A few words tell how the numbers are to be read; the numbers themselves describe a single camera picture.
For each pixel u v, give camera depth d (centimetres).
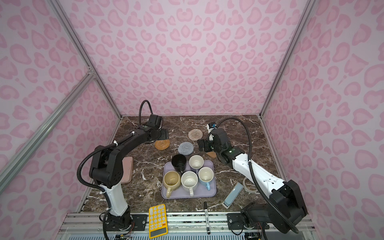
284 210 40
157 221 73
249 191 82
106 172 50
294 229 38
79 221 75
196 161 89
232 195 80
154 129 74
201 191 82
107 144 110
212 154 98
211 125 72
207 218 73
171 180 86
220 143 61
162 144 103
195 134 108
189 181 86
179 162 90
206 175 85
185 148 101
